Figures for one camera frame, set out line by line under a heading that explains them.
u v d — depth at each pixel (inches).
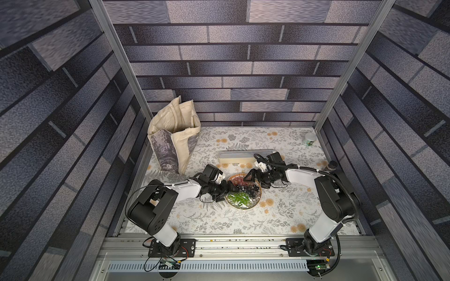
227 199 33.3
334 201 18.7
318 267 27.5
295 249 28.6
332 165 35.4
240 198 33.5
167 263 27.8
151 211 17.9
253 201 33.7
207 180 28.6
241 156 37.3
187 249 28.9
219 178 33.5
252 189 34.4
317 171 21.6
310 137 42.3
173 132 31.3
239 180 35.1
